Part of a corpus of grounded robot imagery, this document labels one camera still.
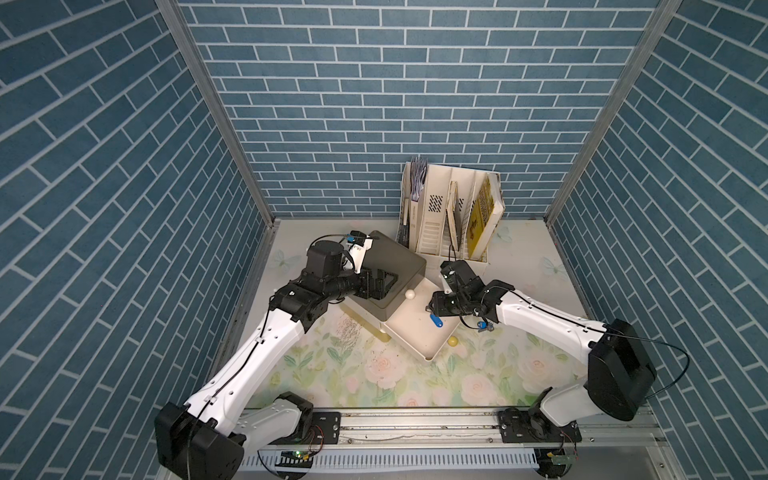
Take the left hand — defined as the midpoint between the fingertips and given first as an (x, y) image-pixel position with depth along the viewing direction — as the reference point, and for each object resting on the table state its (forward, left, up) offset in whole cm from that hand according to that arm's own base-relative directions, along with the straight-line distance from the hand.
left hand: (391, 275), depth 72 cm
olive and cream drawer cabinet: (-1, -1, +2) cm, 2 cm away
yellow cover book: (+26, -30, -4) cm, 40 cm away
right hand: (+1, -13, -16) cm, 20 cm away
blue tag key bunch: (-3, -13, -19) cm, 23 cm away
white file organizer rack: (+30, -19, -8) cm, 36 cm away
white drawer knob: (-1, -5, -8) cm, 9 cm away
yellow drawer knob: (-10, -16, -16) cm, 25 cm away
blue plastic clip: (-1, -29, -25) cm, 38 cm away
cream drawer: (-6, -7, -18) cm, 20 cm away
